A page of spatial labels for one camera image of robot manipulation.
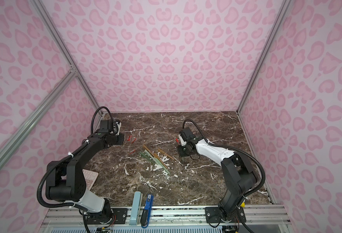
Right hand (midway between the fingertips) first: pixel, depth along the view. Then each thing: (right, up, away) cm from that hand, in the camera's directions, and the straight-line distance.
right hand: (181, 152), depth 90 cm
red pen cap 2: (-34, +6, +13) cm, 37 cm away
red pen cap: (-37, +7, +13) cm, 40 cm away
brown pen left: (-20, -1, +7) cm, 21 cm away
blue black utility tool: (-18, -27, -17) cm, 37 cm away
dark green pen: (-21, -5, +4) cm, 22 cm away
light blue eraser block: (-23, -26, -19) cm, 40 cm away
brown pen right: (-10, -2, +5) cm, 11 cm away
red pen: (-3, +6, +13) cm, 15 cm away
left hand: (-39, +9, +2) cm, 40 cm away
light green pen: (-17, -5, +3) cm, 18 cm away
